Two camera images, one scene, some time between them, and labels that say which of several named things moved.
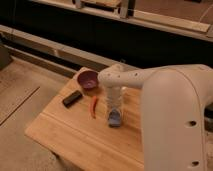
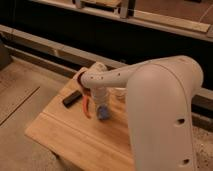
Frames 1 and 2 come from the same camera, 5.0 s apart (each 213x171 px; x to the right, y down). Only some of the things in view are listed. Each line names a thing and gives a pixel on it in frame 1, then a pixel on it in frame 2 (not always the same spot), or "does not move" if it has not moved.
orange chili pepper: x=92 y=106 to x=85 y=106
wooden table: x=81 y=133 does not move
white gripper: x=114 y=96 to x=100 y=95
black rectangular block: x=68 y=101 does not move
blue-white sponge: x=114 y=118 to x=102 y=111
